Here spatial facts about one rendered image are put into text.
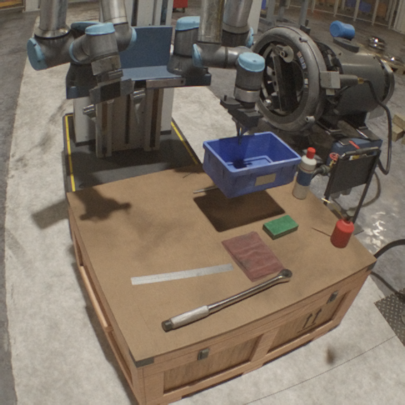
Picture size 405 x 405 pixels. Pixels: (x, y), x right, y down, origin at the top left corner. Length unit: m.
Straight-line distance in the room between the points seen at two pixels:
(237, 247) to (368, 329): 0.89
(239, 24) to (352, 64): 1.28
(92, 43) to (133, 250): 0.70
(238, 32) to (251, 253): 0.91
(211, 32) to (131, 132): 0.89
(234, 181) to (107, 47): 0.60
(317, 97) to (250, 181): 1.17
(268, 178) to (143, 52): 0.84
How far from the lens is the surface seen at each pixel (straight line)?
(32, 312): 1.83
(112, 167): 2.01
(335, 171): 1.99
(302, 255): 1.45
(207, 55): 1.42
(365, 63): 2.94
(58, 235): 2.13
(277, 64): 2.61
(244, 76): 1.34
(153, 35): 1.83
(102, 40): 1.19
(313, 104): 2.43
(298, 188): 1.68
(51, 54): 1.55
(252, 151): 1.55
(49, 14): 1.51
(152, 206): 1.53
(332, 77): 2.33
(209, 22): 1.41
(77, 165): 2.05
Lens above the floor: 1.44
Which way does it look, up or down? 39 degrees down
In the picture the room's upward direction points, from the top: 8 degrees clockwise
